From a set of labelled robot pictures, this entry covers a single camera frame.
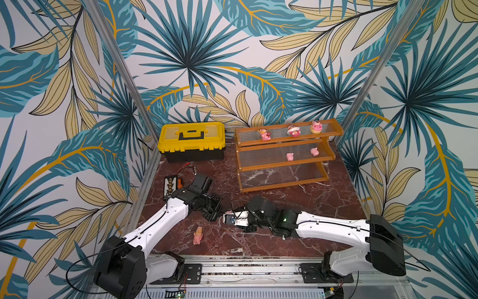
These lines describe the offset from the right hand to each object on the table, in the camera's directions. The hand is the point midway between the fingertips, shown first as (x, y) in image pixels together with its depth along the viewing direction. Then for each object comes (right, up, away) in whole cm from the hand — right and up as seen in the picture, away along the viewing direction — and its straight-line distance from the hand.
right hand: (234, 210), depth 76 cm
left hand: (-2, -1, +1) cm, 2 cm away
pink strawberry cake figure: (+26, +33, +4) cm, 42 cm away
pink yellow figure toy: (+13, +31, +3) cm, 34 cm away
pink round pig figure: (+37, +35, +7) cm, 51 cm away
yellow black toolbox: (-23, +30, +22) cm, 44 cm away
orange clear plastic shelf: (+21, +23, +35) cm, 47 cm away
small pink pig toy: (+40, +25, +17) cm, 50 cm away
